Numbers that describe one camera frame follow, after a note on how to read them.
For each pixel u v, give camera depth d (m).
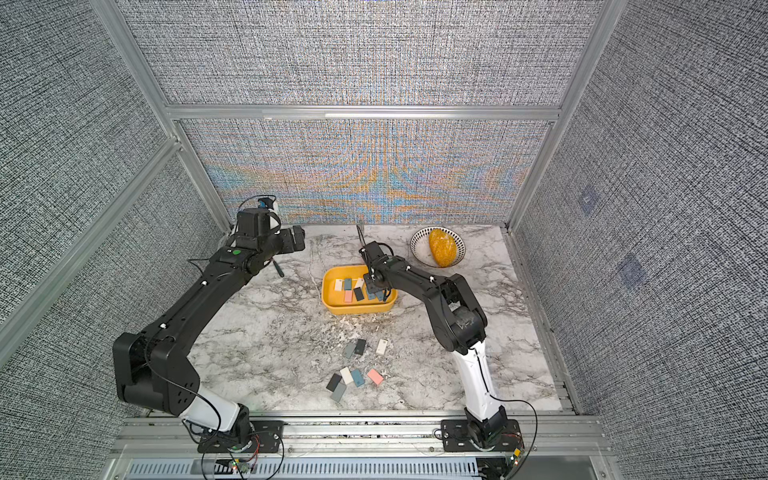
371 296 0.98
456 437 0.72
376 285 0.91
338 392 0.81
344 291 1.00
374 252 0.81
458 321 0.56
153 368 0.42
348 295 1.00
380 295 0.97
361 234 1.17
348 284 1.03
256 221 0.64
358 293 1.00
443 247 1.04
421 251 1.10
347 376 0.83
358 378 0.82
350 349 0.88
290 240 0.76
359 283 1.03
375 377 0.83
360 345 0.89
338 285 1.01
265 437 0.74
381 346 0.88
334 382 0.82
